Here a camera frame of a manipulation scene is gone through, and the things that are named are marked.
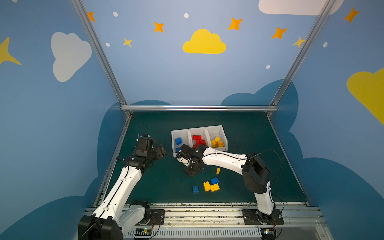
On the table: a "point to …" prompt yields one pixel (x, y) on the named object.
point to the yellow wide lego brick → (214, 187)
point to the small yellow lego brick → (218, 171)
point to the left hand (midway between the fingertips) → (159, 149)
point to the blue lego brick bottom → (195, 189)
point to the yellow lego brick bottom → (207, 186)
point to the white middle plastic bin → (202, 131)
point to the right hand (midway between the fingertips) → (191, 170)
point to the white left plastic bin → (181, 137)
